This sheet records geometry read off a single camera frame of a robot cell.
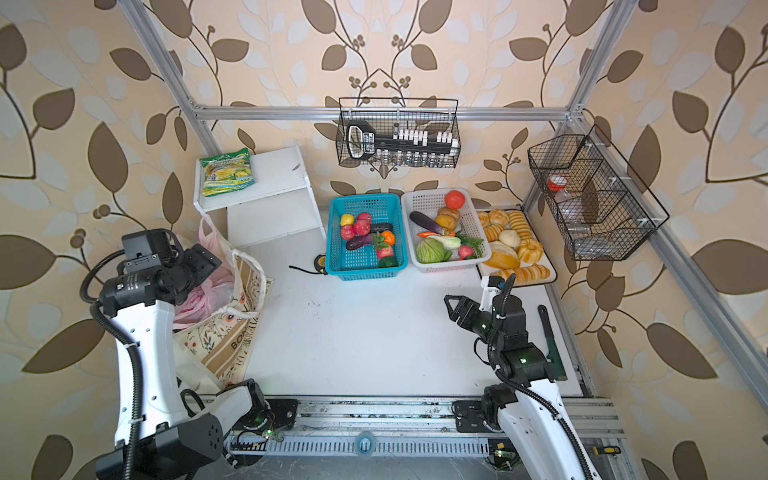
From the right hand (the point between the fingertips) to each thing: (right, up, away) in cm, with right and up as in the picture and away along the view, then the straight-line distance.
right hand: (454, 305), depth 77 cm
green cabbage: (-4, +14, +20) cm, 24 cm away
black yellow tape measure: (-42, +8, +24) cm, 49 cm away
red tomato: (+7, +32, +35) cm, 48 cm away
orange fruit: (-18, +17, +28) cm, 37 cm away
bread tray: (+26, +14, +26) cm, 40 cm away
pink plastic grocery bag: (-59, +5, -6) cm, 59 cm away
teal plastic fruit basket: (-26, +18, +31) cm, 45 cm away
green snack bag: (-61, +35, +3) cm, 71 cm away
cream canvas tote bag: (-59, -10, -6) cm, 60 cm away
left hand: (-60, +11, -8) cm, 62 cm away
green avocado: (-18, +10, +22) cm, 30 cm away
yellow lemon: (-34, +24, +35) cm, 54 cm away
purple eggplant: (-4, +24, +37) cm, 44 cm away
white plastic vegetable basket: (-3, +32, +39) cm, 50 cm away
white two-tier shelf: (-47, +26, +4) cm, 54 cm away
